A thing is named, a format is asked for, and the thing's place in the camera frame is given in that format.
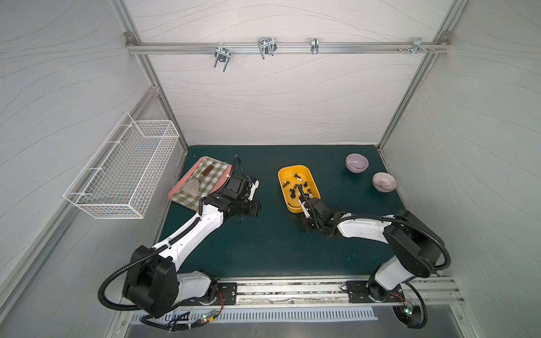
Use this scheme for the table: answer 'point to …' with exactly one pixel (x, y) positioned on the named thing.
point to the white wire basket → (119, 179)
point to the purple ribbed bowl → (384, 182)
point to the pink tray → (222, 184)
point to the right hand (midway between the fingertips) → (303, 216)
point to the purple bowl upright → (356, 163)
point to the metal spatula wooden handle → (192, 187)
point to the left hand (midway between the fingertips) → (259, 206)
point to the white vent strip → (208, 315)
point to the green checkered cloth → (208, 184)
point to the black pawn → (300, 186)
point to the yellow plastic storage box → (290, 177)
